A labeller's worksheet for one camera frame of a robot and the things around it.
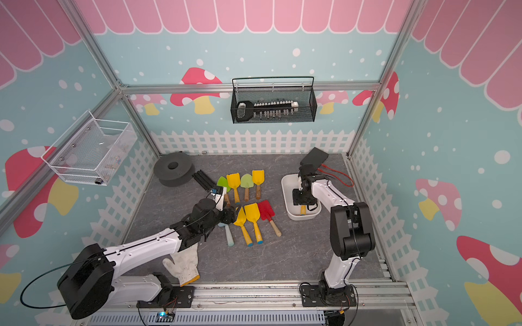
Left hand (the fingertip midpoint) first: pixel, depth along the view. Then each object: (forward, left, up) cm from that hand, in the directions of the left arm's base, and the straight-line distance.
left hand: (234, 207), depth 85 cm
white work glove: (-20, +19, -12) cm, 30 cm away
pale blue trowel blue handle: (-7, +3, -11) cm, 13 cm away
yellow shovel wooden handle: (+14, -9, -11) cm, 20 cm away
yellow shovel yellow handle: (+23, +5, -13) cm, 27 cm away
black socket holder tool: (+36, -4, +23) cm, 43 cm away
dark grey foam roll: (+26, +36, -7) cm, 45 cm away
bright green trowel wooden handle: (+21, +10, -11) cm, 26 cm away
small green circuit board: (-37, +23, -15) cm, 46 cm away
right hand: (+8, -29, -7) cm, 31 cm away
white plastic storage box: (+22, -25, -10) cm, 35 cm away
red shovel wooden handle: (-5, -17, -10) cm, 20 cm away
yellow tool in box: (+4, -7, -12) cm, 14 cm away
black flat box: (+42, -42, -12) cm, 61 cm away
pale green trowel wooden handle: (+14, -3, -11) cm, 18 cm away
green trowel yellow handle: (+5, -31, -10) cm, 32 cm away
